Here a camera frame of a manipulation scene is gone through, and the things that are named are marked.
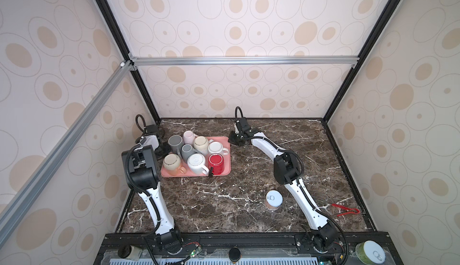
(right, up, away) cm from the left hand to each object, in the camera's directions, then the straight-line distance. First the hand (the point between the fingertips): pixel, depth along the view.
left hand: (169, 149), depth 102 cm
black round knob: (+37, -35, -38) cm, 64 cm away
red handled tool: (+95, -27, -19) cm, 100 cm away
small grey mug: (+12, 0, -10) cm, 16 cm away
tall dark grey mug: (+6, +3, -7) cm, 10 cm away
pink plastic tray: (+31, +5, +1) cm, 32 cm away
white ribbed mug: (+18, -6, -13) cm, 23 cm away
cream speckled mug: (+19, +3, -4) cm, 20 cm away
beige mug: (+6, -6, -14) cm, 16 cm away
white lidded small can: (+55, -21, -21) cm, 63 cm away
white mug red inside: (+28, +1, -6) cm, 28 cm away
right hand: (+33, +5, +6) cm, 34 cm away
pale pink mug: (+12, +7, -4) cm, 14 cm away
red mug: (+28, -5, -13) cm, 32 cm away
